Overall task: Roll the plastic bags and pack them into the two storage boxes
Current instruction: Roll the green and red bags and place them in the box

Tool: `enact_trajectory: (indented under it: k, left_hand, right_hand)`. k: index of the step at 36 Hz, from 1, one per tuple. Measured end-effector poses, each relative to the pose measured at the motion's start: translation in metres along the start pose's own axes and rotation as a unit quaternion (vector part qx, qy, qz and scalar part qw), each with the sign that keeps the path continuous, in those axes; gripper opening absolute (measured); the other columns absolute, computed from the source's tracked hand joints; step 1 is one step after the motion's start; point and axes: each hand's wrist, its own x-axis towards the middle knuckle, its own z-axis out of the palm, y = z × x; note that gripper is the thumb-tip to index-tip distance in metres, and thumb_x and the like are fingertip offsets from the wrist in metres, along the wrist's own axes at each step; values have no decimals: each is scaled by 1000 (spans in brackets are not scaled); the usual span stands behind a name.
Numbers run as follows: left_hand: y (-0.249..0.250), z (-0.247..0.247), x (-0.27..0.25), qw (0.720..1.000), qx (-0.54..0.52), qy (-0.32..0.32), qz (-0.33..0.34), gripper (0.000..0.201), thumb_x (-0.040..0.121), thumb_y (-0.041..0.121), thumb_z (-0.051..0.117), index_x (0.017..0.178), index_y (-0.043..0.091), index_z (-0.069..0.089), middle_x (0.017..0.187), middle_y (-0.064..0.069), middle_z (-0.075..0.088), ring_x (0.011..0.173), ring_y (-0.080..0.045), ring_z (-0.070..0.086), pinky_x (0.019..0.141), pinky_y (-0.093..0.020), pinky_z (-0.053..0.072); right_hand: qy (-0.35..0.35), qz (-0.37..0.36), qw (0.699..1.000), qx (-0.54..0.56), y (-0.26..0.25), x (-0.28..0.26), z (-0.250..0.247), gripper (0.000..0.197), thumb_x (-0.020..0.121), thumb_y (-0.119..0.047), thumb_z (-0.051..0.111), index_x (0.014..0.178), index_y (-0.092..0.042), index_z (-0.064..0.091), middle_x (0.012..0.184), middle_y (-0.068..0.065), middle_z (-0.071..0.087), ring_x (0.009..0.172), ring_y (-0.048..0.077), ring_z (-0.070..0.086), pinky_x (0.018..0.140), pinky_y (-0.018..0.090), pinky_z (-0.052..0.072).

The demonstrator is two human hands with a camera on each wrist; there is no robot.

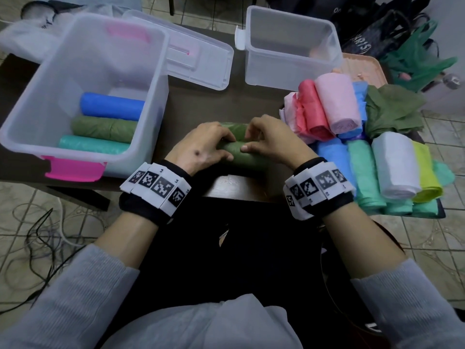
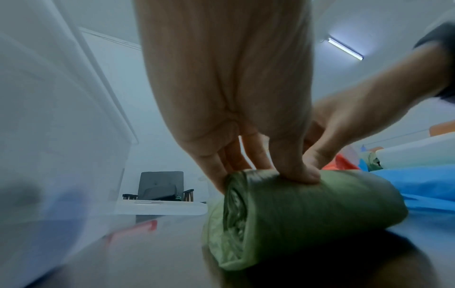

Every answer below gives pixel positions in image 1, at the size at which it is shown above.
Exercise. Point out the black smartphone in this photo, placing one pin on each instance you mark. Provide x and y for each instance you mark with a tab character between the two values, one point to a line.
223	236

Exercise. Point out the person's left forearm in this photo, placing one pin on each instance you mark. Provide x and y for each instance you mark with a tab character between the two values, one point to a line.
91	272

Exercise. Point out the person's right forearm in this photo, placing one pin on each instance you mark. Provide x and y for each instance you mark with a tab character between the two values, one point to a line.
367	258

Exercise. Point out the green plastic bag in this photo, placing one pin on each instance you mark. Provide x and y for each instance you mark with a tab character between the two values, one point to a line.
417	65

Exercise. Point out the translucent zipper bag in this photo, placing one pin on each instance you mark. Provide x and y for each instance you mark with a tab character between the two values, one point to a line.
21	39

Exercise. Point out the person's black trousers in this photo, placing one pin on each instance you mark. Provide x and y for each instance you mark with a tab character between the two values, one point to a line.
254	250

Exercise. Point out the black left wristband with markers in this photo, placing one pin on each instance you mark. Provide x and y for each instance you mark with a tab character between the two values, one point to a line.
145	210

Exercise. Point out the small clear plastic bin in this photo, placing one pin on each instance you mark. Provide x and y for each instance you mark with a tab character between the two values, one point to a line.
290	72

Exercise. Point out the red plastic bag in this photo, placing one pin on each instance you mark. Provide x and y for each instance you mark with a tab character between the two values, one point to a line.
312	109

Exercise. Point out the black round stool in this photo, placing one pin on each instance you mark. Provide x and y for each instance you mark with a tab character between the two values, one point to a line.
334	287

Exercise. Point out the black wristband with markers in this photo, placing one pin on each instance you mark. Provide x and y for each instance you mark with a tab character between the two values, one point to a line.
334	203
145	210

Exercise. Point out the dark patterned bag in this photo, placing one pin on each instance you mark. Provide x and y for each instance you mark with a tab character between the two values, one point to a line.
381	36

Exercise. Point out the person's left hand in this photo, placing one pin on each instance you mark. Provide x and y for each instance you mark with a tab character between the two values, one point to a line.
198	149

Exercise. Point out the pink plastic bag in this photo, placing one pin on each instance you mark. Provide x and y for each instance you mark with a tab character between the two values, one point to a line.
288	109
338	101

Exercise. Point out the black right wristband with markers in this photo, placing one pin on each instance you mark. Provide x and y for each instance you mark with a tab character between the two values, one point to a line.
334	203

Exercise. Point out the yellow-green bag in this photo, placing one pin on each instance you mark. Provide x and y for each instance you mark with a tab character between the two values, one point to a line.
428	174

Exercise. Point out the blue-grey floor mat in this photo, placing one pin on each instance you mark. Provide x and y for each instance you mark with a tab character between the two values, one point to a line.
91	1

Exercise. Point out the white bag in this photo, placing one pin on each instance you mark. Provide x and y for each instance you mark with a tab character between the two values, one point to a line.
396	163

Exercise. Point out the person's right hand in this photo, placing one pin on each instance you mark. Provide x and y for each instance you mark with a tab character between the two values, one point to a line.
279	141

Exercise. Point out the olive green bag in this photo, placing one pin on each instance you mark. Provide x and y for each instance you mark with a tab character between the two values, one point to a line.
394	109
250	159
103	128

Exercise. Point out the white plastic buckle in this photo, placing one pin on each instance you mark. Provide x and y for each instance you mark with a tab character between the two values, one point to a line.
373	327

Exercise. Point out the purple bag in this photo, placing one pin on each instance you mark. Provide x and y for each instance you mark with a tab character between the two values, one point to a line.
359	136

